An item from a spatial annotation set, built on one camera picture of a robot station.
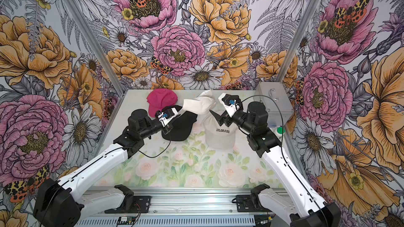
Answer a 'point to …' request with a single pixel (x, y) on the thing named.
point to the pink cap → (159, 98)
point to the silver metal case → (277, 90)
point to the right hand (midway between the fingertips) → (217, 105)
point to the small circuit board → (127, 220)
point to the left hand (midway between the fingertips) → (177, 116)
